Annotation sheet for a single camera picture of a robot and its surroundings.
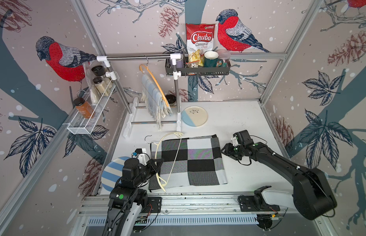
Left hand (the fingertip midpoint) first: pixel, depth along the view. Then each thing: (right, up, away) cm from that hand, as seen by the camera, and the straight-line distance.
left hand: (165, 157), depth 73 cm
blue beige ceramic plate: (+17, +20, +40) cm, 48 cm away
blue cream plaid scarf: (-8, +29, +13) cm, 33 cm away
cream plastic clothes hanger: (-6, +6, +5) cm, 10 cm away
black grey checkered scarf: (+12, -7, +16) cm, 21 cm away
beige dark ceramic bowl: (-2, +34, +45) cm, 56 cm away
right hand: (+33, 0, +14) cm, 36 cm away
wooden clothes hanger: (-19, +52, +19) cm, 59 cm away
